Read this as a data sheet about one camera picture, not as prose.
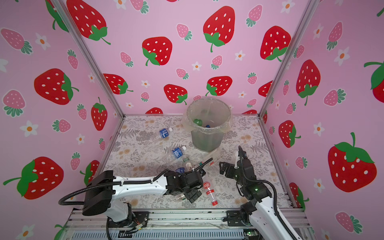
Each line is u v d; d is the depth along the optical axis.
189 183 0.59
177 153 0.93
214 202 0.78
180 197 0.79
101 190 0.46
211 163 0.63
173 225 0.73
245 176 0.57
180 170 0.86
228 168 0.70
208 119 1.05
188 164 0.88
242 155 0.69
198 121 0.97
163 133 1.04
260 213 0.51
